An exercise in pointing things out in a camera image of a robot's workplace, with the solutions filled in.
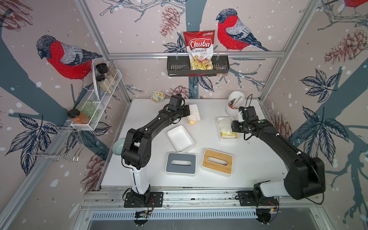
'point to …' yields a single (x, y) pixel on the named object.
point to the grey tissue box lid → (181, 163)
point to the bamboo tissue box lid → (217, 161)
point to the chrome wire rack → (65, 143)
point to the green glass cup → (86, 107)
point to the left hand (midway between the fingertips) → (192, 107)
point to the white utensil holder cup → (236, 99)
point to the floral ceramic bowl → (157, 97)
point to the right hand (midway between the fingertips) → (234, 124)
